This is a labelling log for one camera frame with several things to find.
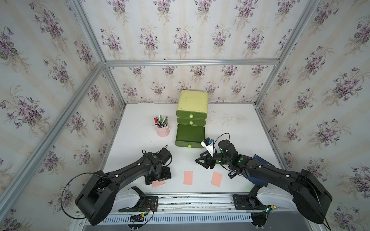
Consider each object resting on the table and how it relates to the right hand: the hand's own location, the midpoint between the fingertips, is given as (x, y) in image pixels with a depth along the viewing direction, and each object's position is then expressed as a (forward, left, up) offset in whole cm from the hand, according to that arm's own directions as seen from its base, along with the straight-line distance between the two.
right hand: (200, 158), depth 79 cm
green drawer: (+24, +5, +2) cm, 25 cm away
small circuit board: (-27, +31, -12) cm, 43 cm away
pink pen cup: (+20, +24, -4) cm, 31 cm away
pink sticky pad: (-11, +23, -8) cm, 27 cm away
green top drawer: (+25, +7, +8) cm, 27 cm away
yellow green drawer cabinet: (+28, +4, +12) cm, 30 cm away
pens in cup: (+26, +26, -2) cm, 37 cm away
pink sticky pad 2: (-7, +7, -11) cm, 15 cm away
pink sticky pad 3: (-8, -10, -11) cm, 17 cm away
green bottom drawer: (+17, +5, -5) cm, 19 cm away
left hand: (-10, +20, -10) cm, 24 cm away
